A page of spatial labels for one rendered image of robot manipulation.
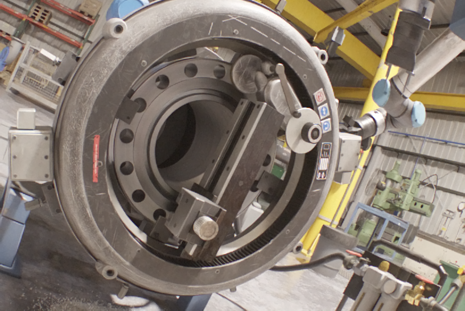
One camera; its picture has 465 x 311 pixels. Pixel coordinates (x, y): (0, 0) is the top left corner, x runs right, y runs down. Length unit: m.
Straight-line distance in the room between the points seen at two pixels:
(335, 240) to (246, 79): 2.73
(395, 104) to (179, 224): 0.81
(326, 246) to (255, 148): 2.74
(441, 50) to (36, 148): 1.13
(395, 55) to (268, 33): 0.31
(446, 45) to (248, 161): 0.72
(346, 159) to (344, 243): 2.41
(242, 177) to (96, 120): 0.35
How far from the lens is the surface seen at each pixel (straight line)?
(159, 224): 1.00
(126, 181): 0.95
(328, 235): 3.55
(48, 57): 0.88
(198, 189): 0.93
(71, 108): 0.78
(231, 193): 0.89
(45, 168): 0.81
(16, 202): 1.16
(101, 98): 0.77
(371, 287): 1.43
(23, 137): 0.80
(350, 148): 1.17
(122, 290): 1.07
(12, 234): 1.20
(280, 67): 0.91
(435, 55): 1.26
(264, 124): 0.89
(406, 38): 0.95
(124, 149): 0.93
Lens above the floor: 0.60
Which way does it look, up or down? 4 degrees up
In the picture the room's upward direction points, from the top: 25 degrees clockwise
